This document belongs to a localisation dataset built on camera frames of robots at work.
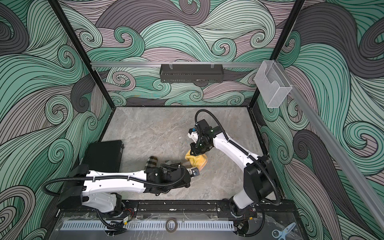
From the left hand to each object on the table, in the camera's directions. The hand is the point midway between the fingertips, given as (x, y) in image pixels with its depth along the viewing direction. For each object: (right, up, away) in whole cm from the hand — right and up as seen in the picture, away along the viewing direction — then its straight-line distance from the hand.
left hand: (182, 168), depth 74 cm
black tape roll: (-3, -24, -6) cm, 25 cm away
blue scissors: (+44, -28, -7) cm, 52 cm away
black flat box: (-51, +1, +19) cm, 54 cm away
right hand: (+4, +5, +7) cm, 10 cm away
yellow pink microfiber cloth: (+8, +3, -1) cm, 9 cm away
